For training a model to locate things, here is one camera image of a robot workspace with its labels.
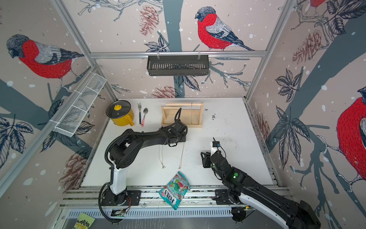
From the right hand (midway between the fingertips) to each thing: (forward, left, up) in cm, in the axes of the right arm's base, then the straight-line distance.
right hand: (203, 151), depth 82 cm
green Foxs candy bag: (-21, +16, -4) cm, 27 cm away
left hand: (+15, +11, -6) cm, 19 cm away
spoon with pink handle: (+36, +45, -7) cm, 58 cm away
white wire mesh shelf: (+9, +78, +13) cm, 80 cm away
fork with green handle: (+40, +51, -7) cm, 65 cm away
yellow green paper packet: (-35, +58, -7) cm, 68 cm away
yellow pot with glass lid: (+25, +57, +4) cm, 62 cm away
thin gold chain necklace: (-6, +14, -9) cm, 17 cm away
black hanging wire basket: (+60, +11, +20) cm, 65 cm away
